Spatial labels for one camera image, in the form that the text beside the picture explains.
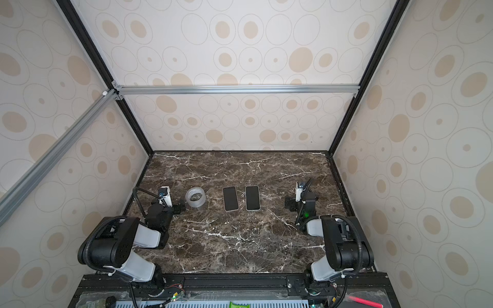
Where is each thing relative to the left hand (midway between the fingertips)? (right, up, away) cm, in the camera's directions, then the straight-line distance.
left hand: (177, 191), depth 91 cm
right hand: (+62, -2, +4) cm, 62 cm away
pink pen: (+76, -38, -21) cm, 88 cm away
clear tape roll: (+6, -4, +9) cm, 11 cm away
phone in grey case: (+36, -4, +7) cm, 36 cm away
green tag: (+29, -39, -22) cm, 53 cm away
